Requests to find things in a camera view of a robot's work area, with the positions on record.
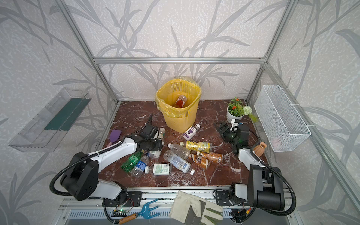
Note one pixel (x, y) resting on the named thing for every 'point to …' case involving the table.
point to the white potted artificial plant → (236, 110)
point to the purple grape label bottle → (191, 131)
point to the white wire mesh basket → (284, 128)
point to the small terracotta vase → (259, 150)
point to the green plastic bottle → (126, 165)
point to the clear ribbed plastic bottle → (182, 152)
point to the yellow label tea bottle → (204, 146)
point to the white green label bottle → (155, 154)
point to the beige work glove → (187, 210)
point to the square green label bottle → (159, 169)
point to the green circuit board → (122, 211)
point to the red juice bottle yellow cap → (180, 101)
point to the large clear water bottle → (178, 162)
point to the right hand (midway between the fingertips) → (216, 123)
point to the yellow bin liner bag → (168, 92)
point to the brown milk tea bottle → (214, 156)
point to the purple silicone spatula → (114, 137)
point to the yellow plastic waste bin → (180, 124)
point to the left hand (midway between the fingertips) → (161, 142)
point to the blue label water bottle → (139, 168)
